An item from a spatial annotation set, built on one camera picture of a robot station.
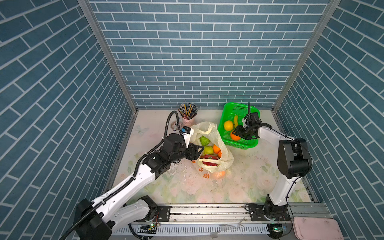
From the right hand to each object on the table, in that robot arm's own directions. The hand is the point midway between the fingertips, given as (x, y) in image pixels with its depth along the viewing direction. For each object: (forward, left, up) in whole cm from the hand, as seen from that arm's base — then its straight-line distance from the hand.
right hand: (235, 131), depth 99 cm
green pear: (-15, +17, -1) cm, 23 cm away
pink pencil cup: (+4, +32, +2) cm, 32 cm away
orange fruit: (-6, +1, +1) cm, 6 cm away
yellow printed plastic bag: (-15, +17, +19) cm, 30 cm away
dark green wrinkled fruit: (-8, +20, -2) cm, 21 cm away
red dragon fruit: (-20, +16, +1) cm, 26 cm away
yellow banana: (+12, -2, -3) cm, 13 cm away
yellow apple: (+6, +4, -2) cm, 7 cm away
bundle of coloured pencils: (+12, +33, +5) cm, 36 cm away
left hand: (-23, +21, +16) cm, 35 cm away
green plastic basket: (+19, +4, -2) cm, 19 cm away
